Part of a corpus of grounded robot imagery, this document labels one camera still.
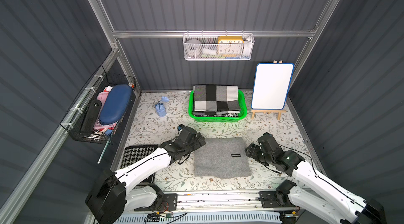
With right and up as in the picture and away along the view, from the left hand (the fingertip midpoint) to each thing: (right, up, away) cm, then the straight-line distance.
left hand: (200, 142), depth 82 cm
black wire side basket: (-49, +31, -5) cm, 58 cm away
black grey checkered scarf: (+10, +23, +23) cm, 34 cm away
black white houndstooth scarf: (-37, -6, +2) cm, 38 cm away
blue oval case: (-37, +20, -15) cm, 44 cm away
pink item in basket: (-46, +23, -9) cm, 52 cm away
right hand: (+27, -4, -2) cm, 27 cm away
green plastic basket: (+27, +16, +16) cm, 35 cm away
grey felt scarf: (+11, -9, +2) cm, 14 cm away
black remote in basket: (-44, +12, -19) cm, 50 cm away
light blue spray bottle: (-26, +17, +19) cm, 37 cm away
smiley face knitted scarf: (+11, +14, +17) cm, 25 cm away
